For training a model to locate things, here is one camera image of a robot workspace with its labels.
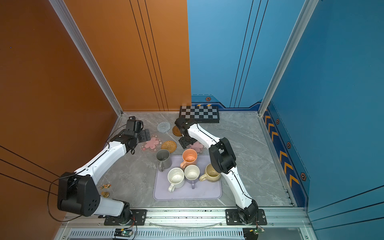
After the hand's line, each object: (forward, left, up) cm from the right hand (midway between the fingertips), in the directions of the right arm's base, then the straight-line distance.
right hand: (189, 142), depth 99 cm
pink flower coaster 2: (-2, -7, -3) cm, 8 cm away
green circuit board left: (-48, +30, -4) cm, 57 cm away
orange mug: (-10, -1, -1) cm, 10 cm away
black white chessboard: (+27, -8, 0) cm, 28 cm away
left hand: (-2, +28, +13) cm, 31 cm away
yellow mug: (-23, -13, +3) cm, 27 cm away
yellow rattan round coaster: (-1, +13, -2) cm, 13 cm away
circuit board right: (-49, -31, -4) cm, 58 cm away
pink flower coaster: (0, +25, -2) cm, 25 cm away
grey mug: (-12, +15, +3) cm, 19 cm away
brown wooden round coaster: (+12, +10, -3) cm, 15 cm away
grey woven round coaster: (+16, +20, -3) cm, 26 cm away
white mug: (-23, +7, -2) cm, 24 cm away
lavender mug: (-20, -2, -2) cm, 21 cm away
